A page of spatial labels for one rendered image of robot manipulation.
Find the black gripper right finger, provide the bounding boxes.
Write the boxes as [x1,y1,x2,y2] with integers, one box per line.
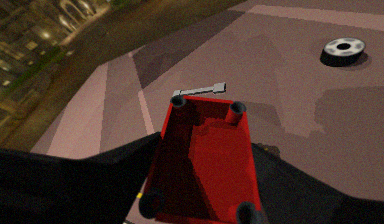
[251,143,384,224]

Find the black toy tyre with white hub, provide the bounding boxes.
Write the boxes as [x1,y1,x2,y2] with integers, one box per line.
[320,37,366,67]

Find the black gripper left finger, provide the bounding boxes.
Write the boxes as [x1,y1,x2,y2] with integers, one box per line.
[0,132,161,224]

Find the grey dumbbell-shaped bar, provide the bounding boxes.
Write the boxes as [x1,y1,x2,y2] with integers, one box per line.
[173,82,225,96]

